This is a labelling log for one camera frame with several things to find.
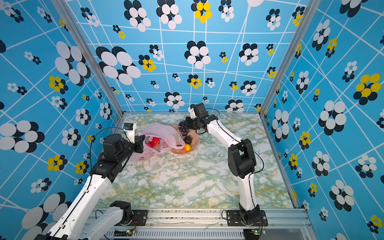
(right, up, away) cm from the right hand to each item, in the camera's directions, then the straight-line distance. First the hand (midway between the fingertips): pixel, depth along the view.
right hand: (184, 123), depth 92 cm
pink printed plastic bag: (-9, -10, -3) cm, 13 cm away
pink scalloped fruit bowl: (+7, -12, +7) cm, 16 cm away
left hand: (-19, -6, -16) cm, 26 cm away
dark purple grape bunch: (-1, -3, 0) cm, 3 cm away
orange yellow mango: (+1, -15, +2) cm, 15 cm away
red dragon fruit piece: (-20, -12, +5) cm, 24 cm away
